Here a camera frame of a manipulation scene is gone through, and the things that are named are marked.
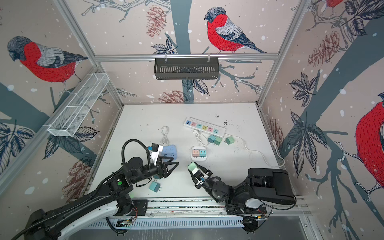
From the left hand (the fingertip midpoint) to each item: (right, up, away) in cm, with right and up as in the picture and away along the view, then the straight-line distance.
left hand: (175, 163), depth 68 cm
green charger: (+32, +6, +29) cm, 43 cm away
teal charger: (+20, +7, +30) cm, 37 cm away
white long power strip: (+16, +14, +35) cm, 41 cm away
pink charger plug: (+10, 0, +17) cm, 20 cm away
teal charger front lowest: (-12, -16, +10) cm, 22 cm away
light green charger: (+24, +6, +29) cm, 38 cm away
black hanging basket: (+4, +56, +35) cm, 67 cm away
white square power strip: (+14, +2, +25) cm, 29 cm away
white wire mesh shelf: (-53, +28, +10) cm, 61 cm away
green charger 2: (+8, -3, +5) cm, 10 cm away
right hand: (+7, -4, +6) cm, 11 cm away
